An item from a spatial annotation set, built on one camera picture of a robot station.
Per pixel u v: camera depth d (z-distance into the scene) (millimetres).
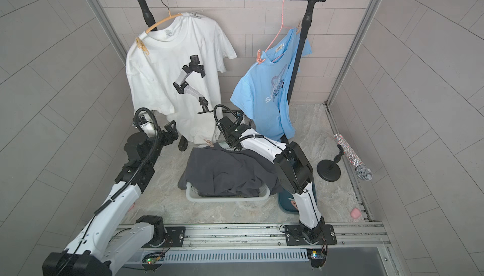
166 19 631
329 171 885
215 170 786
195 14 680
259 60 630
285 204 786
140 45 590
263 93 755
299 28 738
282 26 864
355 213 759
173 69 741
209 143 820
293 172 509
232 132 665
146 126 642
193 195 751
